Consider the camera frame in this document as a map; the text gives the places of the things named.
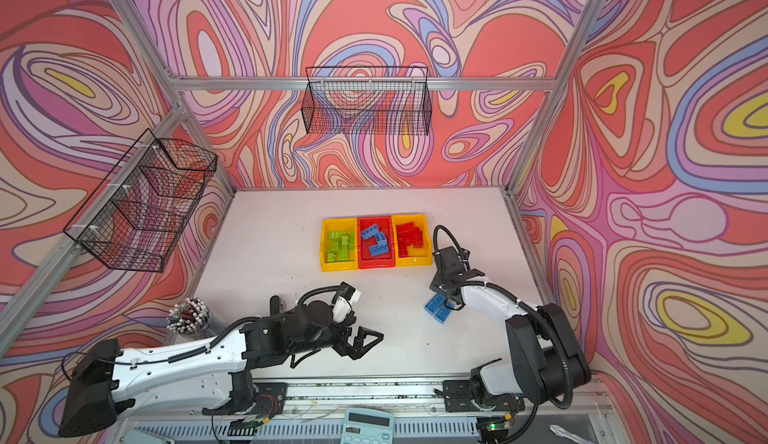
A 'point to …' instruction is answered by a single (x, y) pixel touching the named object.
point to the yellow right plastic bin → (415, 257)
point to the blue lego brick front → (380, 236)
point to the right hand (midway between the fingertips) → (447, 290)
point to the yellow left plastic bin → (339, 225)
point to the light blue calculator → (367, 426)
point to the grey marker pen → (274, 305)
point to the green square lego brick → (331, 257)
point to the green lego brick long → (335, 237)
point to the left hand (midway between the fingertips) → (372, 330)
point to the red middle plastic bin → (387, 260)
